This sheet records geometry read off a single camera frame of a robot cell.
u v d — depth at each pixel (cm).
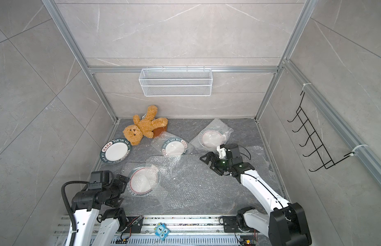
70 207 47
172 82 100
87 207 47
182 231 73
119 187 66
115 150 102
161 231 70
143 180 86
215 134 107
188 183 86
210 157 73
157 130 107
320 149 64
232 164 63
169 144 103
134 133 101
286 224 40
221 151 78
